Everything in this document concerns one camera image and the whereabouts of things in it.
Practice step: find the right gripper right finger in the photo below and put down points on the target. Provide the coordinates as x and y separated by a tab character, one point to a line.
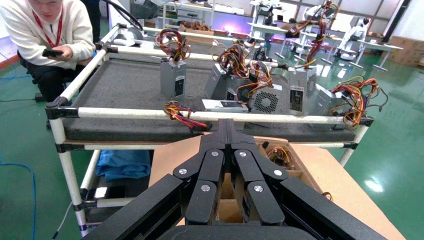
261	172

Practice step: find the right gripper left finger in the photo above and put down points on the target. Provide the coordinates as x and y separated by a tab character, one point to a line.
198	172

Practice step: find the black phone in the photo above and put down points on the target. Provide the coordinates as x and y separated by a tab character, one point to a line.
49	52

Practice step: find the cardboard box with dividers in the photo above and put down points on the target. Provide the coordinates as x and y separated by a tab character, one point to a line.
179	159

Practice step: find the person's left hand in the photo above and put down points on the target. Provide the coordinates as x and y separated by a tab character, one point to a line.
66	53

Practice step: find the power supply with round vent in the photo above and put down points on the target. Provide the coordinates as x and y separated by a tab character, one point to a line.
266	102

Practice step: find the flat power supply with label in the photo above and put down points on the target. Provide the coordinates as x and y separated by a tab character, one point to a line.
225	106

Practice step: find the blue plastic bag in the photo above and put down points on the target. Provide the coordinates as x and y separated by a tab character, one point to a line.
122	164

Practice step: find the grey foam cart mat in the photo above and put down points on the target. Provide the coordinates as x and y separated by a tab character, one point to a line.
132	86

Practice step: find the white workshop table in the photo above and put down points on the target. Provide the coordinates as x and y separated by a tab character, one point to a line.
377	46
265	28

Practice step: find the white round device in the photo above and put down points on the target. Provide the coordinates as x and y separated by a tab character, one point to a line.
129	34

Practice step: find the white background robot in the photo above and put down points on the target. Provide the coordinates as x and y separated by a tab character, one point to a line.
356	33

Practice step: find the stacked cardboard cartons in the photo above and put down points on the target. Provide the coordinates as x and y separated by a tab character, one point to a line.
409	49

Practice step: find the person in cream sweater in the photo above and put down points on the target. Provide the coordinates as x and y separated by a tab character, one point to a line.
20	36

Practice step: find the white pipe cart frame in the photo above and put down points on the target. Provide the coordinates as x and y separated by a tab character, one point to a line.
116	112

